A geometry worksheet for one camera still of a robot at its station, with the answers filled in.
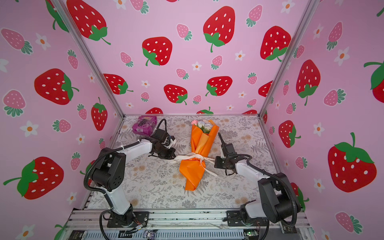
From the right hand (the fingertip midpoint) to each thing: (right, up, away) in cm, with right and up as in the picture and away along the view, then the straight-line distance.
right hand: (215, 162), depth 91 cm
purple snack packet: (-50, +23, +16) cm, 57 cm away
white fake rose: (-9, +24, +14) cm, 29 cm away
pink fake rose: (-13, +26, +17) cm, 33 cm away
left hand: (-25, +3, +2) cm, 25 cm away
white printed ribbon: (-15, +4, 0) cm, 16 cm away
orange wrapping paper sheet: (-14, -4, -5) cm, 16 cm away
